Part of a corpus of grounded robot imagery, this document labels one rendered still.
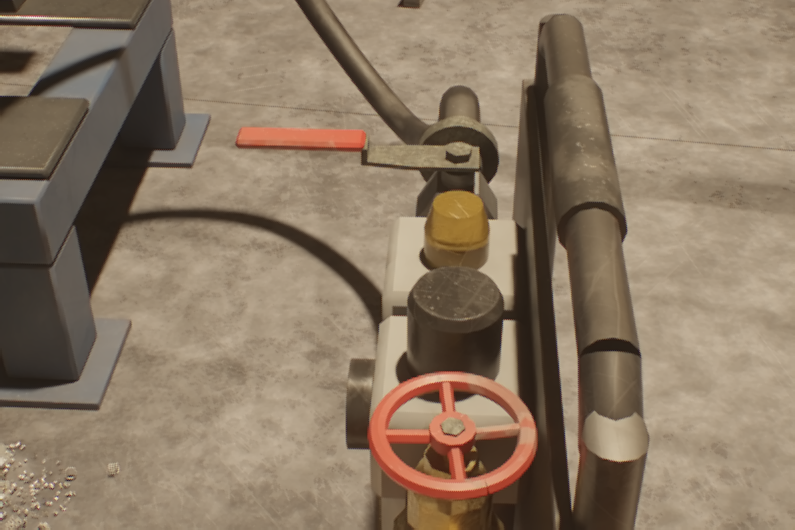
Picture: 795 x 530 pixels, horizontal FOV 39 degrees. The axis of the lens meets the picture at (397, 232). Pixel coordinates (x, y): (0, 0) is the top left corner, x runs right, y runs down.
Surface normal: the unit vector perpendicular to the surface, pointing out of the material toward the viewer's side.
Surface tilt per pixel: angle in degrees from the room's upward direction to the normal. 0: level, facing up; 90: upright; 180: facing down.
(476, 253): 90
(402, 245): 0
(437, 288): 0
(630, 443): 12
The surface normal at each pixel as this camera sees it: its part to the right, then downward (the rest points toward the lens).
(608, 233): 0.26, -0.77
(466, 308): 0.00, -0.81
